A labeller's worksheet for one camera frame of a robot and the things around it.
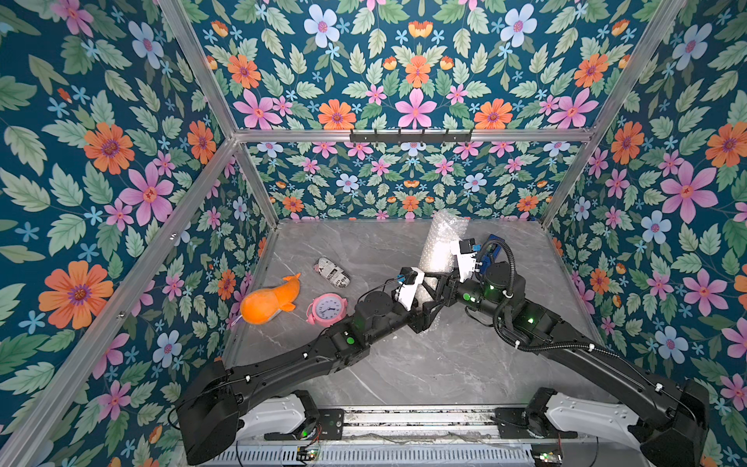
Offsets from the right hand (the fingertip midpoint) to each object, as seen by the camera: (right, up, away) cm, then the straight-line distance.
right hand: (429, 266), depth 67 cm
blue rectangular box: (+24, +1, +34) cm, 42 cm away
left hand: (+3, -7, +1) cm, 8 cm away
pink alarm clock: (-30, -16, +25) cm, 43 cm away
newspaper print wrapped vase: (-32, -3, +34) cm, 47 cm away
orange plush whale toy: (-50, -13, +21) cm, 56 cm away
